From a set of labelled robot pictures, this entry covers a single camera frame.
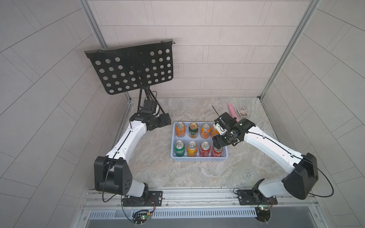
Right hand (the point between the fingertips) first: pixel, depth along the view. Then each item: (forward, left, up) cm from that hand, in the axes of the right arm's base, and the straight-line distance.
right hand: (218, 142), depth 79 cm
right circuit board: (-32, -18, -14) cm, 39 cm away
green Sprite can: (-1, +22, -1) cm, 22 cm away
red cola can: (-3, +8, -2) cm, 9 cm away
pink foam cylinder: (+29, -17, -9) cm, 35 cm away
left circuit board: (-30, +41, -9) cm, 52 cm away
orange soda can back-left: (+11, +21, -1) cm, 24 cm away
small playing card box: (+28, -25, -10) cm, 39 cm away
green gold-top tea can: (+10, +13, -2) cm, 17 cm away
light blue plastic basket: (+11, +18, -13) cm, 25 cm away
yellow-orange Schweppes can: (-2, +15, -2) cm, 15 cm away
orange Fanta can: (+9, +6, -2) cm, 11 cm away
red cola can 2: (-5, +1, -2) cm, 6 cm away
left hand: (+15, +29, +5) cm, 33 cm away
